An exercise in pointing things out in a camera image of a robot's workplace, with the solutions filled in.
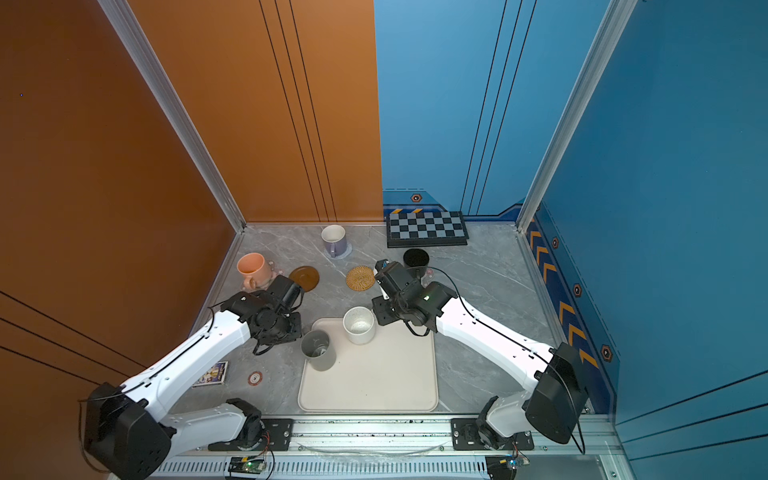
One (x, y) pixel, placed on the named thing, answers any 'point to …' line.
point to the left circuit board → (247, 465)
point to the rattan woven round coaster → (360, 278)
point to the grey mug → (317, 348)
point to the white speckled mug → (359, 322)
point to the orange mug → (255, 270)
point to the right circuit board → (504, 467)
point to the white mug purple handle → (335, 238)
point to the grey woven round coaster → (344, 254)
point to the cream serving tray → (395, 372)
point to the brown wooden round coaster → (305, 276)
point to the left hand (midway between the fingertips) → (296, 330)
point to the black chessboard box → (423, 229)
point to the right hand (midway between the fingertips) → (377, 307)
